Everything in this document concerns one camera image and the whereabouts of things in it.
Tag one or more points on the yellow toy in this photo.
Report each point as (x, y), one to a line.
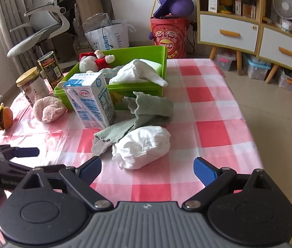
(225, 4)

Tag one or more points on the tall wooden shelf cabinet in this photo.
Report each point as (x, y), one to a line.
(197, 0)

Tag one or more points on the clear plastic bag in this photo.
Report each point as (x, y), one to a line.
(97, 20)

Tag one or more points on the white cloth bundle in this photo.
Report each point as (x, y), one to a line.
(140, 144)

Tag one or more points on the gold lid jar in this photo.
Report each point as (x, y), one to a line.
(33, 90)

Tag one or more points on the blue patterned lace cloth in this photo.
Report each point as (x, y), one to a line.
(108, 71)

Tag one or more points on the burger plush toy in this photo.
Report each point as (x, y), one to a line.
(5, 116)

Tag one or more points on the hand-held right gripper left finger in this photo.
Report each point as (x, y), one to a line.
(90, 169)

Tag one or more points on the white sponge block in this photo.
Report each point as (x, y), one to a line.
(155, 66)

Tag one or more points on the green cloth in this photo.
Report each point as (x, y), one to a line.
(153, 108)

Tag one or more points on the white mesh office chair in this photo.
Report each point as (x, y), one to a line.
(42, 20)

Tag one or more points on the small white desk fan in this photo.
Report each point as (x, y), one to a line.
(284, 6)

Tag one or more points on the pink plush toy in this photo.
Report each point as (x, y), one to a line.
(49, 109)

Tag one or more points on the white shopping bag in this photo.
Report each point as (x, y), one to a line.
(115, 36)

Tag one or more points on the small white box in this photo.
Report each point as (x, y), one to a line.
(213, 4)

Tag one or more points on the red printed bucket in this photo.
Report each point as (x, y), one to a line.
(170, 38)

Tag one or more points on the green plastic bin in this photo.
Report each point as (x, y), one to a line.
(146, 54)

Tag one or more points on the cardboard boxes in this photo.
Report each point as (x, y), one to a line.
(68, 49)

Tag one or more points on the pink checkered tablecloth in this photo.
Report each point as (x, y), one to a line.
(208, 113)

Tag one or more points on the clear storage box blue lid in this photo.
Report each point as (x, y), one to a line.
(258, 68)

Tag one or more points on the red santa plush doll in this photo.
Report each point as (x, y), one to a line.
(102, 62)

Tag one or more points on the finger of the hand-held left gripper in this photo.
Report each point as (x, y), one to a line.
(32, 166)
(26, 152)

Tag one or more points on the blue and white milk carton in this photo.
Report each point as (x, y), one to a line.
(91, 103)

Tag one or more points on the clear storage box pink contents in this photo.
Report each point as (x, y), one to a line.
(224, 60)

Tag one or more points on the beige curtain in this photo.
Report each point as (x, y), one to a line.
(9, 5)

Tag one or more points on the clear storage box dark contents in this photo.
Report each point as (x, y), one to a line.
(289, 81)

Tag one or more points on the low wooden cabinet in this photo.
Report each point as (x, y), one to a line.
(264, 27)

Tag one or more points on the white thin cloth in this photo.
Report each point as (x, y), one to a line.
(133, 71)

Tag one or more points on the white drawer with keyhole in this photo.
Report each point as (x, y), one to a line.
(228, 25)

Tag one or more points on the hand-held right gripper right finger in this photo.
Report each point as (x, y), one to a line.
(204, 171)

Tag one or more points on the black and gold can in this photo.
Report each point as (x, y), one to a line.
(50, 69)

